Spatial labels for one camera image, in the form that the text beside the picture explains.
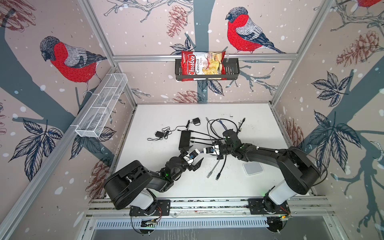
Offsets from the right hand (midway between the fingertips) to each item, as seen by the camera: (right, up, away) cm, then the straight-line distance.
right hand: (204, 151), depth 86 cm
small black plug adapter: (-5, +17, +22) cm, 28 cm away
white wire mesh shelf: (-56, +27, -8) cm, 62 cm away
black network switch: (-12, +5, +11) cm, 17 cm away
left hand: (-5, +1, -5) cm, 7 cm away
